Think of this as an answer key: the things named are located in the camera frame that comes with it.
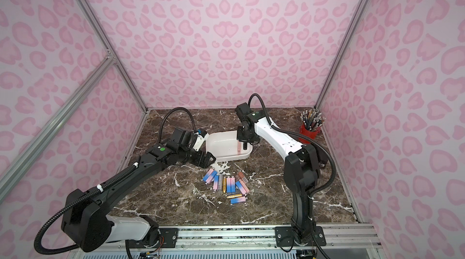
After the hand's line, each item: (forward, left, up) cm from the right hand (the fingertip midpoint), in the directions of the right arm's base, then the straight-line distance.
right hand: (244, 138), depth 90 cm
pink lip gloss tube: (+3, +3, -12) cm, 13 cm away
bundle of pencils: (+10, -35, +3) cm, 36 cm away
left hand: (-11, +15, +3) cm, 19 cm away
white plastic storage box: (+3, +12, -12) cm, 17 cm away
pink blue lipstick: (-14, +18, -11) cm, 25 cm away
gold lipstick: (-24, +4, -12) cm, 27 cm away
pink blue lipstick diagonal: (-20, +1, -11) cm, 23 cm away
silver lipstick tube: (-18, +11, -11) cm, 24 cm away
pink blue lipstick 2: (-20, +13, -11) cm, 26 cm away
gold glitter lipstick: (-19, +9, -11) cm, 24 cm away
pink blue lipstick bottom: (-26, +2, -11) cm, 28 cm away
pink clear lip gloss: (-15, 0, -11) cm, 19 cm away
